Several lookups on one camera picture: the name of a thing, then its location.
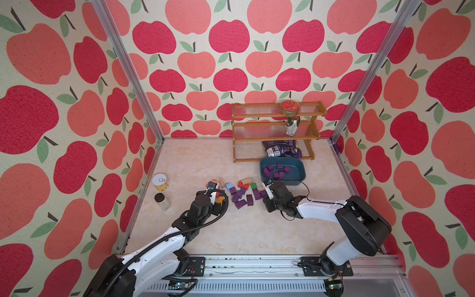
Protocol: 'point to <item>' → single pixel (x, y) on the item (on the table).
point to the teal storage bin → (290, 171)
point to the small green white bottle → (292, 125)
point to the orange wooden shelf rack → (254, 122)
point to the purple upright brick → (256, 194)
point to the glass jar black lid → (160, 198)
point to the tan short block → (247, 180)
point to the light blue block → (229, 185)
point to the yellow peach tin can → (161, 182)
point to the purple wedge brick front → (266, 172)
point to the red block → (242, 185)
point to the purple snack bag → (282, 148)
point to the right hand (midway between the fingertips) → (267, 201)
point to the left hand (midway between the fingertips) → (219, 197)
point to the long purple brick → (240, 203)
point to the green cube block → (253, 185)
